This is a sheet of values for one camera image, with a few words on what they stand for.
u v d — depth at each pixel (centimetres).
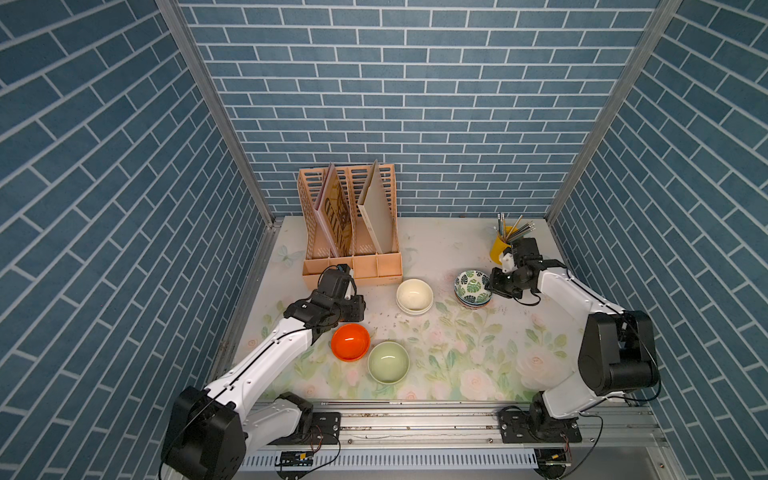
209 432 38
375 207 106
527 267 68
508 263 84
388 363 84
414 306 93
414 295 94
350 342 86
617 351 45
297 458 72
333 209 94
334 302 63
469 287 96
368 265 99
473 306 91
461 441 74
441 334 91
